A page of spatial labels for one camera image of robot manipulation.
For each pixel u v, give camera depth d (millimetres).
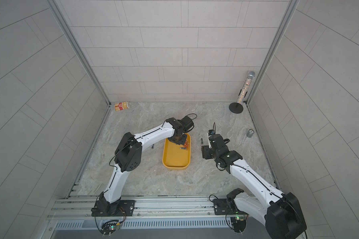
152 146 581
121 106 1119
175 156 866
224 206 713
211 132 730
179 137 781
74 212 706
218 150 607
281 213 381
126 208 709
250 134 954
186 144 930
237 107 1121
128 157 541
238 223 674
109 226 685
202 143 942
